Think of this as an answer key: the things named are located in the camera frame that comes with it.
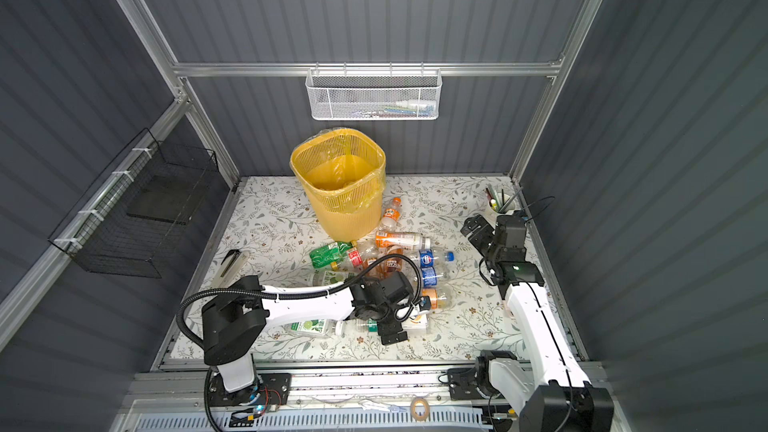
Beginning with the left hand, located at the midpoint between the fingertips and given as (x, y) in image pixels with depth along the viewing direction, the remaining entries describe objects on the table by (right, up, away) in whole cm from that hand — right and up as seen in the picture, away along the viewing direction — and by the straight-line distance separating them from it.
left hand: (404, 318), depth 82 cm
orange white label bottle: (+2, +20, +14) cm, 25 cm away
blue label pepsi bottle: (+7, +15, +9) cm, 19 cm away
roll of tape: (+2, -17, -11) cm, 20 cm away
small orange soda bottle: (-4, +28, +20) cm, 34 cm away
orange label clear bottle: (+10, +4, +5) cm, 12 cm away
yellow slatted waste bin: (-21, +44, +23) cm, 54 cm away
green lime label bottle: (-24, +10, +7) cm, 26 cm away
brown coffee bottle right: (-3, +14, +8) cm, 16 cm away
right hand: (+21, +25, -1) cm, 32 cm away
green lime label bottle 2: (-22, -2, -2) cm, 22 cm away
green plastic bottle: (-24, +16, +14) cm, 32 cm away
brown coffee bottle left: (-8, +11, +7) cm, 16 cm away
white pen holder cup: (+34, +32, +18) cm, 50 cm away
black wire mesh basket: (-68, +28, -10) cm, 74 cm away
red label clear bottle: (-15, +15, +9) cm, 23 cm away
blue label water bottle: (+8, +10, +6) cm, 14 cm away
